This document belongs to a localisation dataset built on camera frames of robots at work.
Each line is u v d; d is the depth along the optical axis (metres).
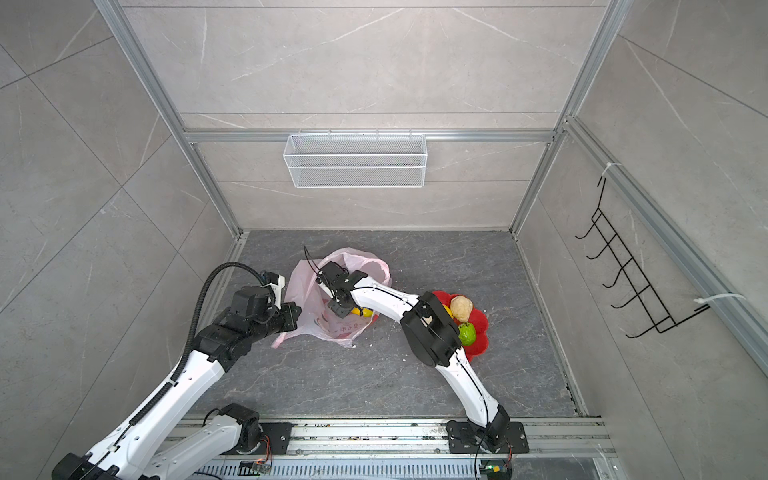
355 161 1.01
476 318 0.92
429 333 0.55
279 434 0.73
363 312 0.66
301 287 0.82
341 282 0.73
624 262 0.70
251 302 0.57
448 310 0.59
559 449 0.73
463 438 0.73
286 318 0.68
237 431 0.61
